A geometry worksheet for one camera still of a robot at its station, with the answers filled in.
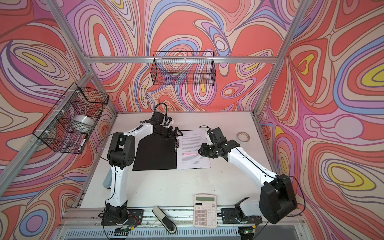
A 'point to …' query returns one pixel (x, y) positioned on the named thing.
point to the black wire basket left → (69, 125)
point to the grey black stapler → (163, 219)
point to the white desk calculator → (205, 210)
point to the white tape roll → (243, 137)
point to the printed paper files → (188, 145)
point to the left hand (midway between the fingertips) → (179, 134)
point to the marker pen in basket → (81, 145)
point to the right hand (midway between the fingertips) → (202, 155)
